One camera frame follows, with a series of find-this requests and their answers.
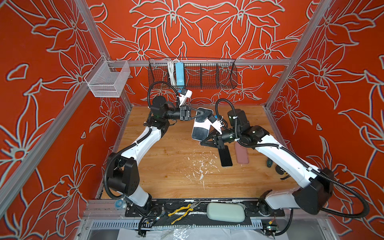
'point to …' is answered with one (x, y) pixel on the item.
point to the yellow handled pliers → (190, 206)
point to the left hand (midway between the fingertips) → (201, 115)
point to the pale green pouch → (226, 212)
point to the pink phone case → (242, 153)
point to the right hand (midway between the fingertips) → (200, 143)
